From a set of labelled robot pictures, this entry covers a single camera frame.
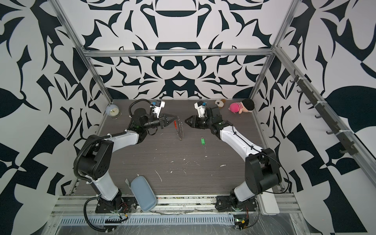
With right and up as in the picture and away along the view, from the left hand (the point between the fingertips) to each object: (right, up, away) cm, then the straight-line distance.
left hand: (178, 114), depth 80 cm
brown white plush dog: (+30, +8, +35) cm, 47 cm away
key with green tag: (+15, -18, +16) cm, 28 cm away
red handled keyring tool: (0, -7, +3) cm, 7 cm away
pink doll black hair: (+47, +6, +28) cm, 55 cm away
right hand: (+5, -3, +1) cm, 6 cm away
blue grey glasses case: (-18, -41, -4) cm, 45 cm away
